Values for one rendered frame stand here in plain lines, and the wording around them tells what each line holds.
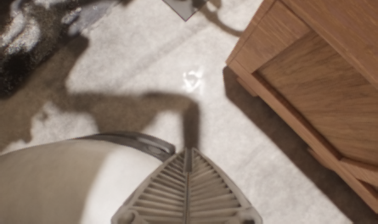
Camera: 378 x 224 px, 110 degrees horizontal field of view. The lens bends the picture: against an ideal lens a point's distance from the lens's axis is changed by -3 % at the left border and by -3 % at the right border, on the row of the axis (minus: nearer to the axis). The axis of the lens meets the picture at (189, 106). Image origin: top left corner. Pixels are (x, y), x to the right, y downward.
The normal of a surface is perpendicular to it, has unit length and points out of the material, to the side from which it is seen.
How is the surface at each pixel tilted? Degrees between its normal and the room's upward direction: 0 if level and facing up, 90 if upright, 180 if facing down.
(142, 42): 0
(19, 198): 15
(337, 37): 90
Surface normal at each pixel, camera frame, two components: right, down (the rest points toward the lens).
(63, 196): 0.07, -0.46
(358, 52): -0.71, 0.70
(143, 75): -0.03, -0.06
